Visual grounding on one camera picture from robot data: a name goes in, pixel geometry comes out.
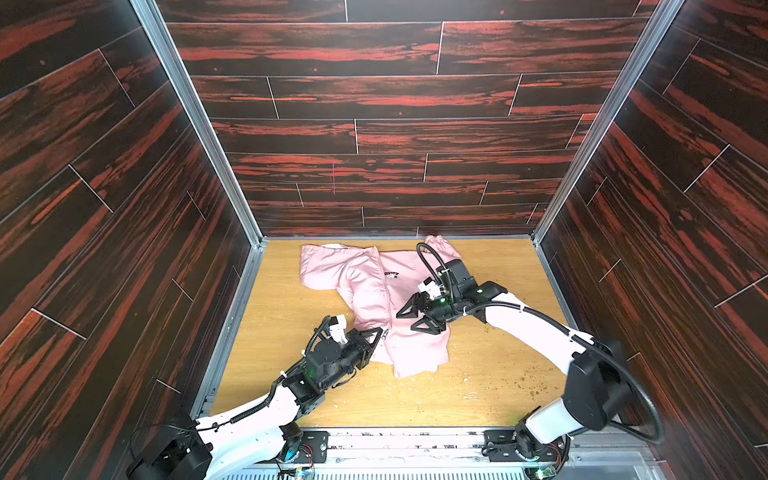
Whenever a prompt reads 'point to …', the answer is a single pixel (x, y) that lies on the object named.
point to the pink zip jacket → (374, 287)
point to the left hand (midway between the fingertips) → (386, 332)
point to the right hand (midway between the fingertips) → (405, 318)
